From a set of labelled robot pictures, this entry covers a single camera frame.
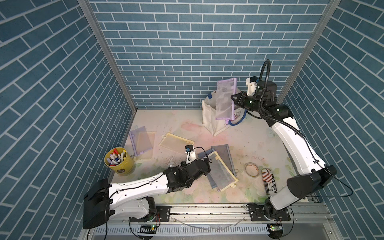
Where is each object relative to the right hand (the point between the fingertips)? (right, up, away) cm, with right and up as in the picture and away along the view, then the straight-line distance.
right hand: (233, 97), depth 72 cm
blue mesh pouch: (-15, -33, +23) cm, 43 cm away
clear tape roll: (+16, -41, +17) cm, 47 cm away
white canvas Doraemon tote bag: (-6, -15, +28) cm, 32 cm away
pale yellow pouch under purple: (-49, -34, +23) cm, 64 cm away
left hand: (-13, -34, +4) cm, 36 cm away
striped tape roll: (+23, -45, +10) cm, 52 cm away
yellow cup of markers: (-60, -33, +8) cm, 69 cm away
